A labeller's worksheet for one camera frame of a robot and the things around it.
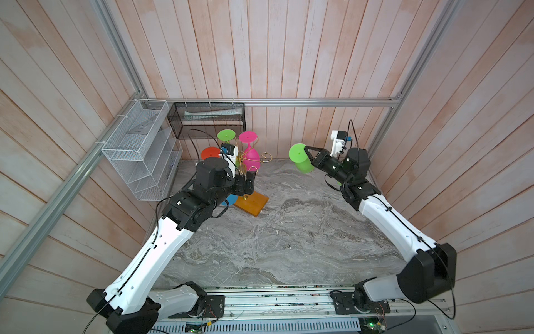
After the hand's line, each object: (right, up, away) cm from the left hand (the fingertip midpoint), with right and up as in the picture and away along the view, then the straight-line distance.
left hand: (242, 176), depth 66 cm
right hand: (+21, +10, +7) cm, 24 cm away
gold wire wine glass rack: (+2, -12, +35) cm, 37 cm away
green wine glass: (+20, +8, +8) cm, 22 cm away
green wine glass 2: (-9, +17, +18) cm, 27 cm away
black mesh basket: (-24, +29, +38) cm, 54 cm away
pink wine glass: (+2, +8, +19) cm, 20 cm away
